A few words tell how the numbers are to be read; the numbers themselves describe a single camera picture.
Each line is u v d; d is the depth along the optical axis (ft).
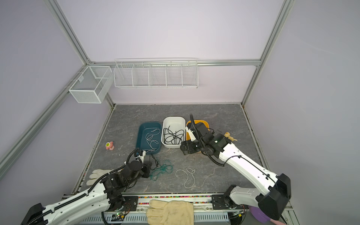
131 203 2.43
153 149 3.01
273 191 1.26
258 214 2.32
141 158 2.41
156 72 3.25
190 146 2.12
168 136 3.31
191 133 1.95
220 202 2.23
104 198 1.78
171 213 2.33
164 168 2.79
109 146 3.00
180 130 3.37
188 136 3.07
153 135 3.18
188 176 2.71
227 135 3.27
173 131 3.36
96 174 2.72
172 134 3.34
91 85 3.18
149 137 3.11
